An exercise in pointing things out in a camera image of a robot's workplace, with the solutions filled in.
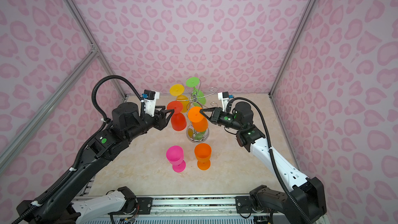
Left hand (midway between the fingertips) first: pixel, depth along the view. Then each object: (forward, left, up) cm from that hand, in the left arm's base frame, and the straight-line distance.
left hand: (169, 106), depth 63 cm
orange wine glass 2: (-3, -12, -8) cm, 15 cm away
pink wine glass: (-8, +2, -31) cm, 32 cm away
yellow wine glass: (+15, -2, -6) cm, 16 cm away
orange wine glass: (-8, -13, -27) cm, 31 cm away
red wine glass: (+4, -1, -16) cm, 16 cm away
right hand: (-1, -13, -4) cm, 13 cm away
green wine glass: (+11, -12, -7) cm, 18 cm away
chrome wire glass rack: (+10, -6, -41) cm, 43 cm away
